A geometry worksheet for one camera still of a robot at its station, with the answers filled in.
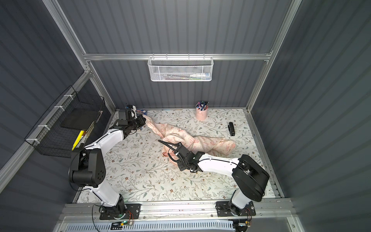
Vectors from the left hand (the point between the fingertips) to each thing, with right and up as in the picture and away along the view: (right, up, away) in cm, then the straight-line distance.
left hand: (148, 118), depth 92 cm
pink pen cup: (+36, +3, +17) cm, 40 cm away
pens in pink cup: (+36, +9, +13) cm, 40 cm away
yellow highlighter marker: (-29, -9, -19) cm, 36 cm away
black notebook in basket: (-32, -1, -15) cm, 36 cm away
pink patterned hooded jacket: (+43, -19, +1) cm, 47 cm away
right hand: (+23, -26, -6) cm, 35 cm away
